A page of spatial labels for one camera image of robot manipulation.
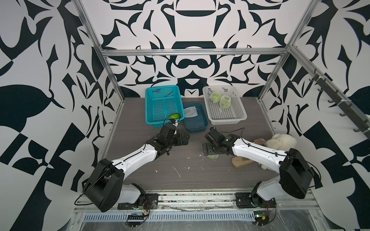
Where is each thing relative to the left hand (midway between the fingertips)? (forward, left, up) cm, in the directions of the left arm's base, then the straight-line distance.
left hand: (182, 133), depth 86 cm
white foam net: (+28, -32, -4) cm, 43 cm away
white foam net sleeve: (+34, -26, -4) cm, 43 cm away
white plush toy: (-12, -50, +8) cm, 52 cm away
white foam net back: (+22, -6, -7) cm, 24 cm away
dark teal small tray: (+20, -10, -11) cm, 25 cm away
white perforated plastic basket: (+21, -40, -10) cm, 46 cm away
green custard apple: (+18, +5, -6) cm, 19 cm away
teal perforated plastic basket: (+36, +16, -10) cm, 40 cm away
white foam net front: (-11, -18, -9) cm, 23 cm away
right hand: (-7, -16, -5) cm, 18 cm away
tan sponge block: (-15, -32, -8) cm, 36 cm away
